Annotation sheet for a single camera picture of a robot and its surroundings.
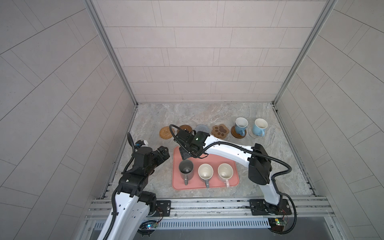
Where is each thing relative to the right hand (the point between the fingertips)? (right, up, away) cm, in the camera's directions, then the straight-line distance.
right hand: (185, 155), depth 81 cm
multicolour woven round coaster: (+42, +11, +18) cm, 47 cm away
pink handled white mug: (+22, -10, +1) cm, 24 cm away
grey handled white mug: (+11, -9, -1) cm, 14 cm away
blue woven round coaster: (+9, +13, +21) cm, 26 cm away
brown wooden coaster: (-2, +14, +21) cm, 25 cm away
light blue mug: (+44, +15, +8) cm, 47 cm away
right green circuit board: (+45, -28, -12) cm, 54 cm away
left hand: (-10, +4, -6) cm, 12 cm away
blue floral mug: (+34, +16, +11) cm, 39 cm away
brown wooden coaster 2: (+31, +9, +15) cm, 36 cm away
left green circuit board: (-14, -27, -16) cm, 34 cm away
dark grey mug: (0, -8, +1) cm, 8 cm away
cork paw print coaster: (+22, +11, +19) cm, 31 cm away
